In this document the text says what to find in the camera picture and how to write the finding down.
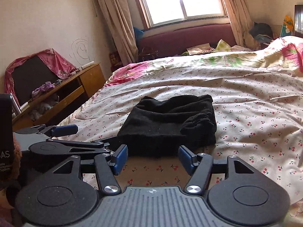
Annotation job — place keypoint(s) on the left beige curtain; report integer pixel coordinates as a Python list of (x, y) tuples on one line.
[(118, 18)]

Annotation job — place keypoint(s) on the beige curtain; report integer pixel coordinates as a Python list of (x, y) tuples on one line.
[(118, 18), (241, 23)]

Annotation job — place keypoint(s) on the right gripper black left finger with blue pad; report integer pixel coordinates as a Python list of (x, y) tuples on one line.
[(60, 197)]

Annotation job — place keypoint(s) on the white roll on cabinet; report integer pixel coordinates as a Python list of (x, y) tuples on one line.
[(87, 65)]

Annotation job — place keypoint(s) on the window with wooden frame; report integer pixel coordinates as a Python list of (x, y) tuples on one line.
[(155, 13)]

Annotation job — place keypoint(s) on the black television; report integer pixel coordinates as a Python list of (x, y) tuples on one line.
[(29, 76)]

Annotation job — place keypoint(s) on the maroon padded headboard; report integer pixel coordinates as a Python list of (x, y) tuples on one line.
[(176, 42)]

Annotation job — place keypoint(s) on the dark clothes pile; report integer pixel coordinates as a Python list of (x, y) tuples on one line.
[(262, 33)]

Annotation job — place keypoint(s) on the cherry print bed quilt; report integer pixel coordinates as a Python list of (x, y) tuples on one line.
[(257, 98)]

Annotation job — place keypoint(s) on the magazine on bed head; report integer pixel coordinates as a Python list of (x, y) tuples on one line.
[(200, 49)]

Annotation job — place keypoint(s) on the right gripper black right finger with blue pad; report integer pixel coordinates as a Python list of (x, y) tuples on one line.
[(230, 192)]

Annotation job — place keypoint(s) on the pink floral tv cover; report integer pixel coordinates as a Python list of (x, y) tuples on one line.
[(58, 65)]

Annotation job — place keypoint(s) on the colourful cartoon bag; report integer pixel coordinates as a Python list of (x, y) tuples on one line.
[(287, 27)]

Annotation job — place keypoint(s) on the yellow checked cloth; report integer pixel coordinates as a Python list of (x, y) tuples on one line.
[(222, 46)]

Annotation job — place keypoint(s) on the dark handbag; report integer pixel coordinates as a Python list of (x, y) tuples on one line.
[(147, 54)]

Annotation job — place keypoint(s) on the black pants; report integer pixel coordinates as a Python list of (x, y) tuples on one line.
[(158, 128)]

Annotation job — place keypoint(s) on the purple cloth on cabinet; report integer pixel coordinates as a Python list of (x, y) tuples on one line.
[(44, 88)]

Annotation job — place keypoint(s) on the wooden tv cabinet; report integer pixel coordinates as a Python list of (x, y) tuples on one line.
[(72, 93)]

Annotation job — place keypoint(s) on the right beige curtain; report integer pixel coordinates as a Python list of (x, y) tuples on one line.
[(241, 23)]

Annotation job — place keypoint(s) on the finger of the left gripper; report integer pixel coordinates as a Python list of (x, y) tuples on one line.
[(60, 149), (47, 131)]

